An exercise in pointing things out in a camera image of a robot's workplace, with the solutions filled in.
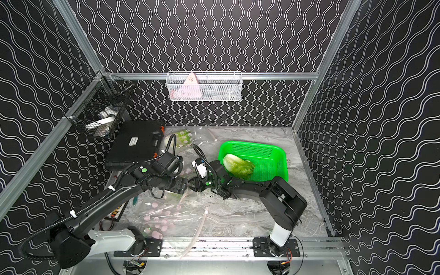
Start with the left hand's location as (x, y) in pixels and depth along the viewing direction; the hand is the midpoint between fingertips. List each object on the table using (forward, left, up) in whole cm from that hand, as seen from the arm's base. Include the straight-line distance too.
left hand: (180, 182), depth 76 cm
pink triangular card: (+44, +1, +17) cm, 47 cm away
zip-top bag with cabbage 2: (-4, -5, -4) cm, 7 cm away
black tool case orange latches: (+29, +36, -10) cm, 47 cm away
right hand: (+3, -2, -5) cm, 6 cm away
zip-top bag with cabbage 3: (-11, +3, -17) cm, 20 cm away
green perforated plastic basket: (+26, -46, -16) cm, 56 cm away
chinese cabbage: (+14, -29, -8) cm, 33 cm away
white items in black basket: (+15, +34, +17) cm, 41 cm away
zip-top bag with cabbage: (+33, +4, -8) cm, 35 cm away
